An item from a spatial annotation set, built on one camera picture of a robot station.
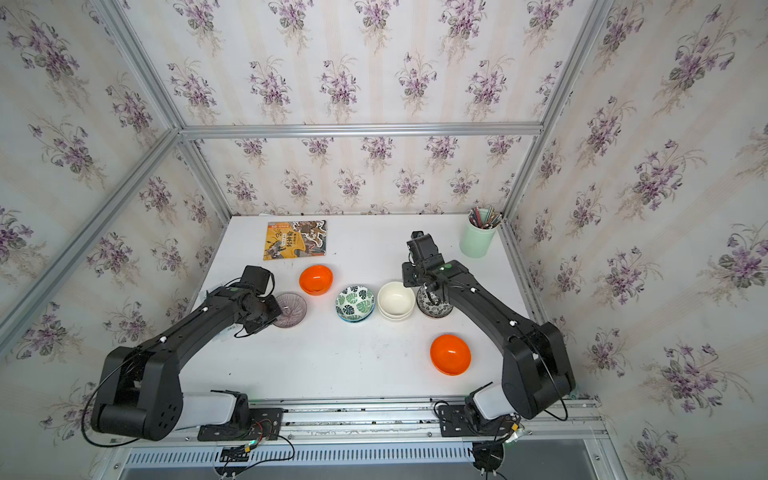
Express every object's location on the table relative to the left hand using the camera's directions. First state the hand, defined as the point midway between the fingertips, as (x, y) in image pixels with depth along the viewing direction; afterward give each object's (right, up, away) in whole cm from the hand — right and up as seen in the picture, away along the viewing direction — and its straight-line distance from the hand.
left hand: (280, 319), depth 88 cm
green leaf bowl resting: (+22, +1, +3) cm, 22 cm away
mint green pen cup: (+63, +27, +10) cm, 69 cm away
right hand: (+40, +15, -1) cm, 43 cm away
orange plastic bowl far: (+8, +10, +11) cm, 17 cm away
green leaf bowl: (+22, +4, +5) cm, 23 cm away
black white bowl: (+47, +2, +3) cm, 47 cm away
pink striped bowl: (+3, +2, +4) cm, 5 cm away
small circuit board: (-4, -29, -16) cm, 33 cm away
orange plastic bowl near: (+50, -8, -6) cm, 51 cm away
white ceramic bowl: (+35, +5, +3) cm, 35 cm away
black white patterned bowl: (+43, +6, +5) cm, 44 cm away
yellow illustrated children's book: (-3, +24, +23) cm, 34 cm away
